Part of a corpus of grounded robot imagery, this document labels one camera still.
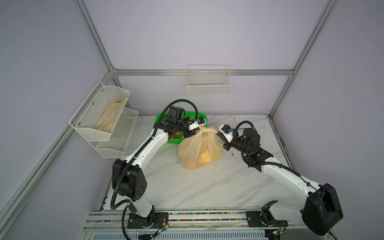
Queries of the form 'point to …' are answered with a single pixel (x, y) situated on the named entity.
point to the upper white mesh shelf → (96, 118)
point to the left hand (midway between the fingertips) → (196, 126)
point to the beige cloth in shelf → (110, 114)
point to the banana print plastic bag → (200, 148)
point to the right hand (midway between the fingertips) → (218, 130)
